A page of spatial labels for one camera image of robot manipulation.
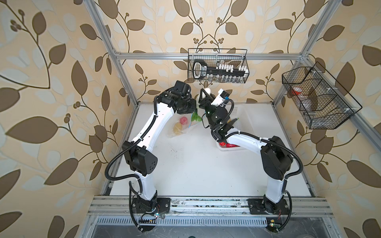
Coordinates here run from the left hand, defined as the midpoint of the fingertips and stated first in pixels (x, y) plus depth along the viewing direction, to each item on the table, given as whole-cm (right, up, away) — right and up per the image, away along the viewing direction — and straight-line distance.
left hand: (196, 106), depth 79 cm
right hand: (+4, +8, -3) cm, 9 cm away
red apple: (+18, -23, +15) cm, 33 cm away
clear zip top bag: (-6, -11, +2) cm, 13 cm away
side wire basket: (+63, +2, -6) cm, 63 cm away
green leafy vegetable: (-1, -5, +3) cm, 6 cm away
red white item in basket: (+55, +9, +2) cm, 56 cm away
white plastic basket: (+45, -7, +31) cm, 55 cm away
